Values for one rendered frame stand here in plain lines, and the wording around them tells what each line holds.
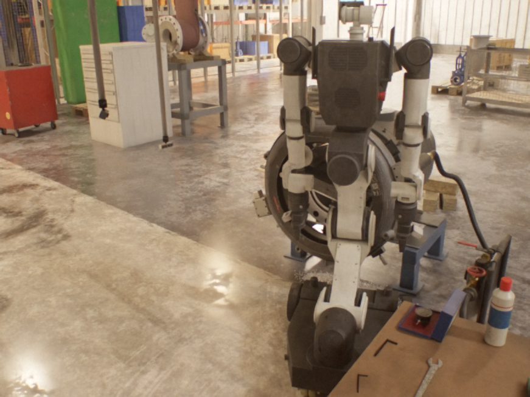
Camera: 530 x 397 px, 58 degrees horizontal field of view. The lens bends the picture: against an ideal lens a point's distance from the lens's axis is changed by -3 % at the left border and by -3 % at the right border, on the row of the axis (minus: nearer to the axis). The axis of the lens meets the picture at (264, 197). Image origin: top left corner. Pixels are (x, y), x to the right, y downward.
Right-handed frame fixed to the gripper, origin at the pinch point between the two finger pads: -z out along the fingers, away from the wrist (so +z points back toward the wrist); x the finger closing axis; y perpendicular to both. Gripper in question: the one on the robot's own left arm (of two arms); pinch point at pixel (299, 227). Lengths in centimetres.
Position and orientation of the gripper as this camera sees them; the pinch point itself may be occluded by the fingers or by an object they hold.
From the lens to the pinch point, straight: 217.7
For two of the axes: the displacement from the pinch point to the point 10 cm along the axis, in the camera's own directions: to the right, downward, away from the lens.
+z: -0.7, -8.5, -5.2
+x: 2.8, -5.2, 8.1
